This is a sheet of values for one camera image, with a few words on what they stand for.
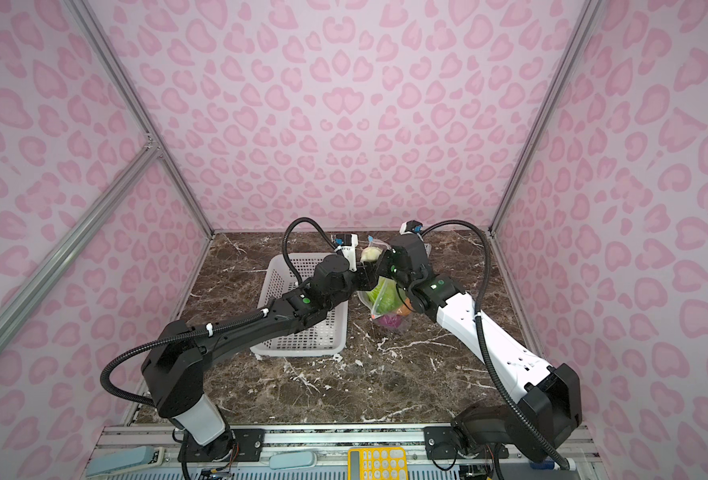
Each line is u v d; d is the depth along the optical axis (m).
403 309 0.86
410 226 0.67
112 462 0.69
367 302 0.79
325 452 0.72
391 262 0.68
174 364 0.44
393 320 0.88
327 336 0.92
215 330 0.47
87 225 0.69
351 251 0.70
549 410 0.38
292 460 0.69
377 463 0.70
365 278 0.69
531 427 0.36
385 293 0.73
